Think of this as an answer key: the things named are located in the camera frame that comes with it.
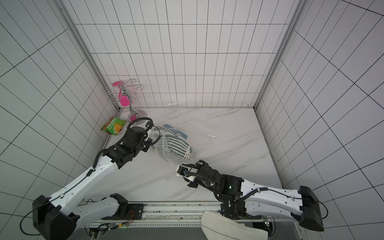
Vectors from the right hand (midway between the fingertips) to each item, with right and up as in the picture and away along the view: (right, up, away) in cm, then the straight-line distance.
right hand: (182, 162), depth 70 cm
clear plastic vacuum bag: (-11, +7, 0) cm, 13 cm away
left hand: (-23, +10, +10) cm, 27 cm away
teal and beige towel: (-6, +13, +22) cm, 26 cm away
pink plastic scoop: (-41, +34, +27) cm, 60 cm away
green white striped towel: (-5, +7, +13) cm, 16 cm away
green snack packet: (-50, +16, +29) cm, 60 cm away
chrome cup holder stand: (-40, +24, +40) cm, 62 cm away
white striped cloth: (+16, -30, -2) cm, 34 cm away
